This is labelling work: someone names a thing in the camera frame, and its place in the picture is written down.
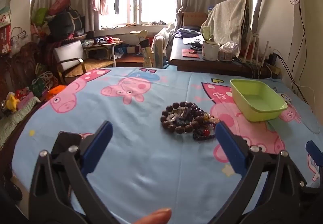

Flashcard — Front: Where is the mixed bead bracelets pile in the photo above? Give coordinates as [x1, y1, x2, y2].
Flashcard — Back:
[173, 105, 221, 142]

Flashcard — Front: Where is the small white gadget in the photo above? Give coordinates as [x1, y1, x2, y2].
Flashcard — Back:
[277, 92, 292, 103]

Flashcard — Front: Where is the green plastic tray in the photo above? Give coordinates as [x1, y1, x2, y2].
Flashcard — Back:
[230, 79, 288, 122]

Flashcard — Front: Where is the yellow plush toy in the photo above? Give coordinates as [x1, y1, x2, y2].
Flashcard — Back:
[5, 92, 20, 112]

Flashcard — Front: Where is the blue cartoon pig bedsheet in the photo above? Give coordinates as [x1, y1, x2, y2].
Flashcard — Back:
[12, 68, 322, 223]

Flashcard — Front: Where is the white wifi router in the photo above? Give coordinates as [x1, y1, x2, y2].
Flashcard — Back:
[242, 33, 269, 67]

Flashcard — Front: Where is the crinkled plastic bag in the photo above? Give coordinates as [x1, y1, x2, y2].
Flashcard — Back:
[218, 41, 240, 62]

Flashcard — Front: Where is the wooden armchair white cushion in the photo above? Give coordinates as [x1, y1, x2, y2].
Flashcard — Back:
[53, 41, 112, 85]

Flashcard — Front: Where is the white enamel mug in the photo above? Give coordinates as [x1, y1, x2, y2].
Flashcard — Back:
[202, 42, 220, 61]

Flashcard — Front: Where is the cloth covered monitor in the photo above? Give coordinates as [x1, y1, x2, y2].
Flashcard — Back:
[200, 0, 251, 46]

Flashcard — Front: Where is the dark wooden desk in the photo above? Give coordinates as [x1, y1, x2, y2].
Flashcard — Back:
[169, 38, 272, 79]

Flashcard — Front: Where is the small wooden side table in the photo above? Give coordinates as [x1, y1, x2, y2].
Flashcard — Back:
[83, 40, 124, 67]

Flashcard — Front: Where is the red book on desk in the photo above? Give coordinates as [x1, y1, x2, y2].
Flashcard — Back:
[182, 49, 200, 58]

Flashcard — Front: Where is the black duffel bag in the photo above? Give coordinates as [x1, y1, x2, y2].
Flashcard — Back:
[48, 9, 83, 40]

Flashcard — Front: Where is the cardboard box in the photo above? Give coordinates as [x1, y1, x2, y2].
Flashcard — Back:
[182, 12, 208, 27]

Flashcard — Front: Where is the black wall cable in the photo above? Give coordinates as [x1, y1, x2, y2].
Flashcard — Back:
[272, 0, 312, 106]

